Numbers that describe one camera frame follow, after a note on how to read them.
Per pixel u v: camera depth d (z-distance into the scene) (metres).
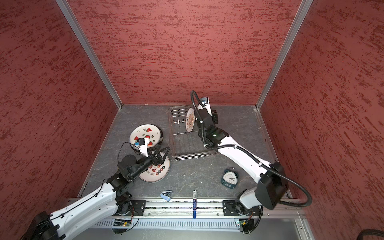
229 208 0.74
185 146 0.97
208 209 0.76
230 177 0.81
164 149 0.70
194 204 0.74
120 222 0.73
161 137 0.98
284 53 0.89
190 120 1.01
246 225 0.70
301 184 0.38
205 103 0.63
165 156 0.69
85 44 0.84
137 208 0.74
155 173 0.85
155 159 0.67
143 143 0.67
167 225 0.77
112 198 0.56
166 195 0.77
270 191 0.41
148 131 1.02
